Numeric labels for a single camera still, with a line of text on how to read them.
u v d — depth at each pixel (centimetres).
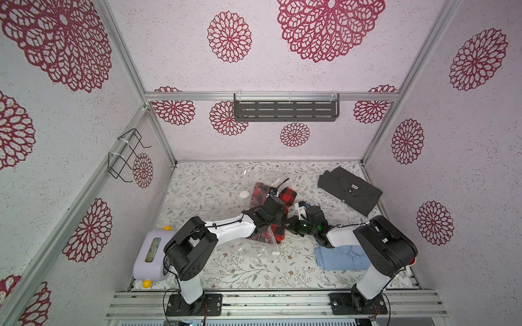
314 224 75
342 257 83
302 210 87
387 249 47
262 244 88
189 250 46
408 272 76
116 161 73
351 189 106
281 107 95
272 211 69
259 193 102
